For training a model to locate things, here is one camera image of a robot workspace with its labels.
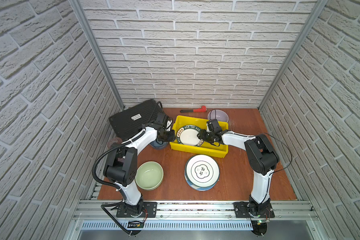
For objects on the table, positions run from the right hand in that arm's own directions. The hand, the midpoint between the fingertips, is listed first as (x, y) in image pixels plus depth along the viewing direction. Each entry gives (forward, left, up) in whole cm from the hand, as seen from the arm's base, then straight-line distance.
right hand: (199, 134), depth 99 cm
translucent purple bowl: (+16, -18, +1) cm, 24 cm away
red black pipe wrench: (+26, -7, -2) cm, 27 cm away
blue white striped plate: (-34, +4, -2) cm, 34 cm away
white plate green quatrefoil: (-24, +2, -2) cm, 24 cm away
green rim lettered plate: (+1, +8, -2) cm, 8 cm away
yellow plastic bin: (-16, -10, +5) cm, 19 cm away
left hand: (-3, +17, +5) cm, 18 cm away
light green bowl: (-24, +32, -1) cm, 41 cm away
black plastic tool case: (+12, +49, +3) cm, 51 cm away
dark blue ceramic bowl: (-5, +29, -2) cm, 30 cm away
